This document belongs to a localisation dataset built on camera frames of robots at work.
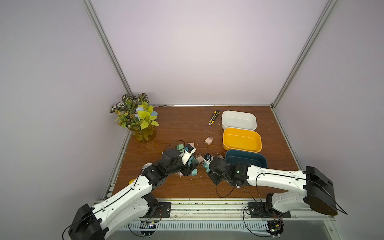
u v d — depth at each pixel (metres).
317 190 0.40
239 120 1.10
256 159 0.88
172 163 0.60
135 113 0.83
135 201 0.49
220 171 0.58
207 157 0.70
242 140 1.00
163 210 0.73
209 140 0.98
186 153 0.67
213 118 1.11
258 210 0.72
